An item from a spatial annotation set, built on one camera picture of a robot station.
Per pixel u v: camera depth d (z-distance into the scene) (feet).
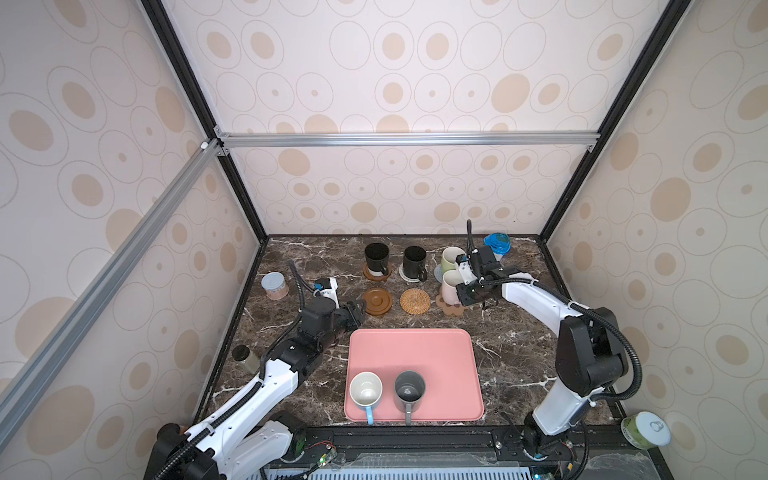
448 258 3.26
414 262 3.40
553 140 3.10
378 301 3.31
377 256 3.40
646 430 2.37
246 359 2.79
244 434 1.53
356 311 2.33
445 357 2.88
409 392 2.67
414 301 3.30
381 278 3.47
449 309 3.26
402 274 3.55
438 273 3.54
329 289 2.34
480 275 2.29
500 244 3.45
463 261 2.78
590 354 1.55
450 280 3.11
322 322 1.93
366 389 2.67
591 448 2.48
